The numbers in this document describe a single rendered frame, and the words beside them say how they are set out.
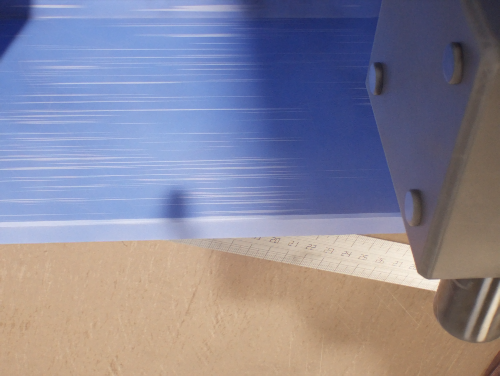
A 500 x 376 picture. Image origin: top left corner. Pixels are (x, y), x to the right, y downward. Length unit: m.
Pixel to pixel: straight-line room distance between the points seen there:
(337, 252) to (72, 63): 0.21
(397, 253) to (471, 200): 0.39
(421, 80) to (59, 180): 0.20
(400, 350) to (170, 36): 0.29
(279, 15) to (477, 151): 0.27
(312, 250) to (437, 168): 0.38
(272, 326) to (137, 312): 0.08
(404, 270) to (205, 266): 0.11
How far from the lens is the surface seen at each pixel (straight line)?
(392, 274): 0.57
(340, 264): 0.55
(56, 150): 0.36
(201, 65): 0.39
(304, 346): 0.61
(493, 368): 0.66
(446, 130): 0.16
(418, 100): 0.17
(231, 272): 0.55
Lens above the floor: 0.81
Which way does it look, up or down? 43 degrees down
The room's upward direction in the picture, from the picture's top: 172 degrees clockwise
